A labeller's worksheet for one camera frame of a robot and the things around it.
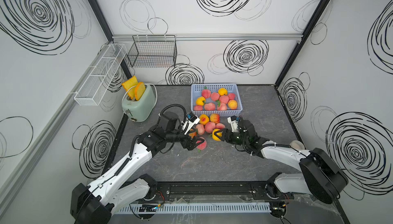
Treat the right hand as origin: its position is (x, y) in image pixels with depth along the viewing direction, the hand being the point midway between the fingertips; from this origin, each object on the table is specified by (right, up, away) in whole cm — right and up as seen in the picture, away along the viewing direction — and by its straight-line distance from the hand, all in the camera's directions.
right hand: (217, 135), depth 83 cm
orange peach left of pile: (-14, -1, +6) cm, 15 cm away
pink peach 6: (-8, -6, 0) cm, 10 cm away
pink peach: (-5, +24, +25) cm, 35 cm away
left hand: (-11, +3, -11) cm, 16 cm away
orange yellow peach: (+12, +16, +19) cm, 28 cm away
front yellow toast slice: (-46, +25, +7) cm, 53 cm away
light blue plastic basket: (-12, +20, +22) cm, 32 cm away
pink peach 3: (+1, +22, +24) cm, 33 cm away
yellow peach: (+7, +25, +28) cm, 38 cm away
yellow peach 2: (+1, +1, -3) cm, 3 cm away
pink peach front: (+7, +20, +23) cm, 31 cm away
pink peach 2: (+13, +22, +23) cm, 35 cm away
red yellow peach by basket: (0, +8, +13) cm, 15 cm away
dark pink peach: (-11, +14, +17) cm, 25 cm away
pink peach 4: (-3, +15, +19) cm, 24 cm away
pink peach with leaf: (+3, +4, +8) cm, 9 cm away
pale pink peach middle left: (-9, +2, +8) cm, 13 cm away
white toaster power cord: (-45, +29, +14) cm, 55 cm away
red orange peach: (+5, +15, +17) cm, 23 cm away
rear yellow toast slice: (-53, +31, +12) cm, 62 cm away
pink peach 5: (-4, +4, +8) cm, 10 cm away
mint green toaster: (-45, +13, +5) cm, 47 cm away
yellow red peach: (-7, +7, +11) cm, 15 cm away
